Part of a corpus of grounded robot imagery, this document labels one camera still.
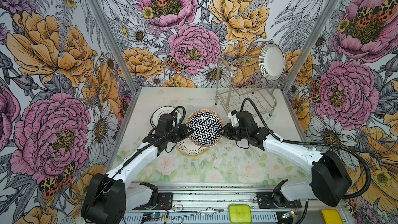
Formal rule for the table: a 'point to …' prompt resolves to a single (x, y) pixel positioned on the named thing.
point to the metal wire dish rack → (239, 84)
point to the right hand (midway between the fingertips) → (218, 135)
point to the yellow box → (331, 216)
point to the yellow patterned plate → (185, 147)
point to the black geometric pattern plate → (205, 123)
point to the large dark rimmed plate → (271, 61)
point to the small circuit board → (152, 216)
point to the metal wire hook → (179, 208)
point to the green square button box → (240, 213)
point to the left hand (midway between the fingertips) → (192, 134)
